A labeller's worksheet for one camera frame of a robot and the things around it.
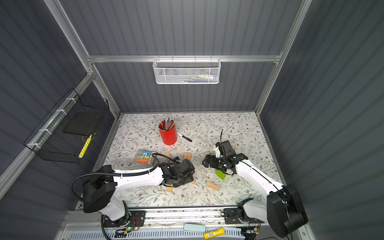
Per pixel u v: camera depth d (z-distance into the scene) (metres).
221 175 0.86
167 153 0.96
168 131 0.96
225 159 0.65
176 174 0.64
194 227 0.69
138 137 1.05
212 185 0.84
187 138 1.05
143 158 0.93
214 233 0.68
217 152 0.78
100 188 0.47
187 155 0.96
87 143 0.70
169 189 0.82
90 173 0.94
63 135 0.71
